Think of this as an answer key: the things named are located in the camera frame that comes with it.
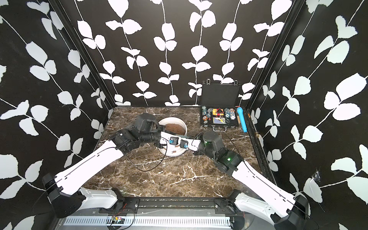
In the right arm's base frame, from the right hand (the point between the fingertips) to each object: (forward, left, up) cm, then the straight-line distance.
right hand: (190, 132), depth 71 cm
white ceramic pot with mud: (+16, +10, -16) cm, 25 cm away
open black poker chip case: (+41, -23, -21) cm, 52 cm away
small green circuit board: (-35, +37, -27) cm, 58 cm away
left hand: (0, +8, +2) cm, 8 cm away
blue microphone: (+39, -40, -24) cm, 61 cm away
